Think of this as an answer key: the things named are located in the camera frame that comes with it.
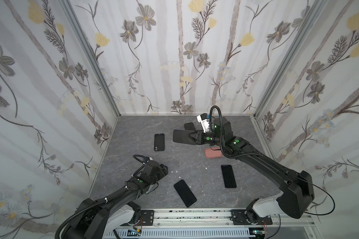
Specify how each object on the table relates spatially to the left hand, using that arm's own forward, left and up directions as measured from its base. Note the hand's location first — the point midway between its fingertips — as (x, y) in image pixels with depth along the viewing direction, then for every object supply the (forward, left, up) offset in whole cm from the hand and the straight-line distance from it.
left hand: (163, 166), depth 88 cm
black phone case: (+21, +4, -6) cm, 23 cm away
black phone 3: (+8, -11, +20) cm, 24 cm away
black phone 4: (-4, -41, -6) cm, 41 cm away
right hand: (+5, -13, +28) cm, 31 cm away
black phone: (+31, -18, 0) cm, 36 cm away
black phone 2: (-14, -13, -4) cm, 19 cm away
